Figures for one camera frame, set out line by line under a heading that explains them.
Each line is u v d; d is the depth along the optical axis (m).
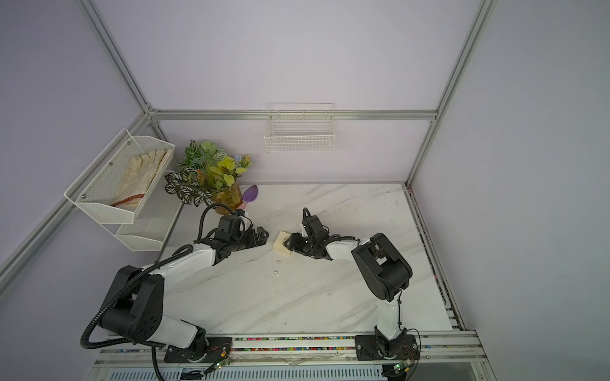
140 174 0.80
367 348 0.73
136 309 0.43
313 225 0.76
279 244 0.95
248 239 0.81
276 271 0.91
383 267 0.51
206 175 0.98
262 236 0.82
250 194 1.15
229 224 0.70
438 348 0.75
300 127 0.94
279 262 0.93
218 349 0.73
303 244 0.85
